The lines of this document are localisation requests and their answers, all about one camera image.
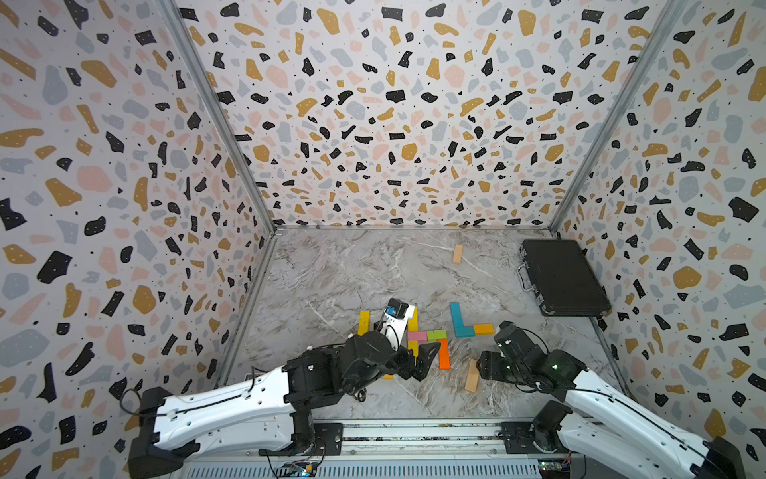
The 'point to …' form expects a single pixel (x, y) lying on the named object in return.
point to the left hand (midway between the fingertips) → (428, 338)
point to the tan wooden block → (473, 376)
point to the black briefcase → (563, 278)
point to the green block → (434, 335)
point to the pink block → (420, 336)
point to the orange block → (444, 354)
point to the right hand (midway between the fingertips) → (485, 367)
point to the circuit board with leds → (297, 469)
